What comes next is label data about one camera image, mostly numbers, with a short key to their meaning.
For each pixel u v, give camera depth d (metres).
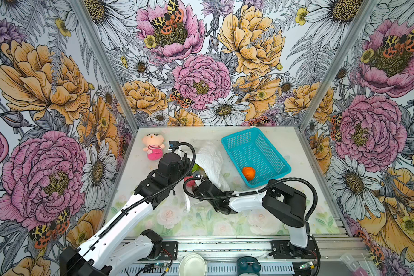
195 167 0.76
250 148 1.12
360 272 0.68
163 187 0.49
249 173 0.92
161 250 0.73
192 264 0.72
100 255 0.39
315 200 0.48
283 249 0.74
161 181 0.55
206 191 0.67
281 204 0.49
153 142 1.05
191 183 0.70
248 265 0.64
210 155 0.82
